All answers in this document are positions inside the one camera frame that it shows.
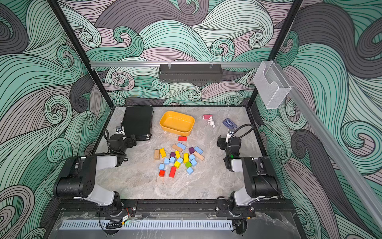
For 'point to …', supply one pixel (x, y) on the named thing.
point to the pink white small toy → (210, 121)
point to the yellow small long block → (177, 154)
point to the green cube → (188, 164)
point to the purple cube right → (191, 150)
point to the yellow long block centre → (185, 157)
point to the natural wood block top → (174, 146)
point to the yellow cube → (177, 164)
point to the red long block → (172, 172)
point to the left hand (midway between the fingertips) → (125, 135)
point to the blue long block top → (181, 146)
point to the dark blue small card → (229, 123)
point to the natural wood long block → (198, 155)
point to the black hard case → (138, 120)
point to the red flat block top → (182, 138)
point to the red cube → (162, 173)
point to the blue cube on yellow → (180, 160)
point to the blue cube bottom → (189, 171)
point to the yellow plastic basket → (179, 123)
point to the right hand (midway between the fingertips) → (227, 136)
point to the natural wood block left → (157, 154)
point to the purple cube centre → (172, 154)
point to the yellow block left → (162, 153)
